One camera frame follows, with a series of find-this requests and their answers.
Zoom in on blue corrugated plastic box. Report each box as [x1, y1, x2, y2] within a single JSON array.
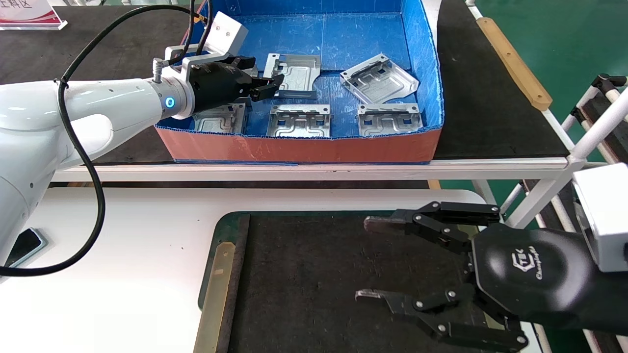
[[154, 0, 445, 165]]

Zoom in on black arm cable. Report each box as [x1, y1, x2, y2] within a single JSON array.
[[0, 0, 214, 277]]

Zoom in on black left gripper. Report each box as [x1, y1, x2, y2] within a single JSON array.
[[189, 56, 286, 116]]

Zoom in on black foam rack pad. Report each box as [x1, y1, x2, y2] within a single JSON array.
[[572, 93, 628, 165]]

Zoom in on light grey left wrist camera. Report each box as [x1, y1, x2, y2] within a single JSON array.
[[164, 11, 249, 69]]

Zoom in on light grey wrist camera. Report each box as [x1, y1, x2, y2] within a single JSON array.
[[164, 11, 249, 69], [572, 163, 628, 273]]

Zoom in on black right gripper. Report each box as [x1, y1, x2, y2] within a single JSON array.
[[355, 201, 628, 353]]

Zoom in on small black work mat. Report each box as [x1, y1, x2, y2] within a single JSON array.
[[228, 214, 491, 353]]

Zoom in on short tan wooden strip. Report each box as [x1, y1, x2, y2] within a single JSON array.
[[193, 241, 236, 353]]

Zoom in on black smartphone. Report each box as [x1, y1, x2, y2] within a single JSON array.
[[5, 227, 49, 269]]

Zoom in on long tan wooden strip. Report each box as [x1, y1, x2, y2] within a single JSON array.
[[476, 17, 553, 112]]

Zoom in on light grey right wrist camera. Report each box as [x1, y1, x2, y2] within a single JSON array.
[[572, 163, 628, 273]]

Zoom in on white metal table frame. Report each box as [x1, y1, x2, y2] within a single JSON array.
[[49, 2, 585, 204]]

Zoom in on large black table mat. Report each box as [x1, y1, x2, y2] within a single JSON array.
[[0, 0, 571, 166]]

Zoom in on red and white sign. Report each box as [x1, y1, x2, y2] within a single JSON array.
[[0, 0, 68, 31]]

